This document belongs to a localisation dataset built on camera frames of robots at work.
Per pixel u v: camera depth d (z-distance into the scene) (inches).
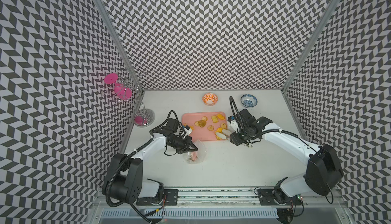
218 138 36.0
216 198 29.0
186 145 28.4
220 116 40.9
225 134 34.6
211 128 38.1
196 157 31.2
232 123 30.3
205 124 38.9
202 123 38.9
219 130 37.7
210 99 43.7
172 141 26.8
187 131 31.7
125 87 31.4
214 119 40.1
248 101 42.6
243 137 28.4
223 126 38.1
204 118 40.1
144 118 40.1
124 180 16.2
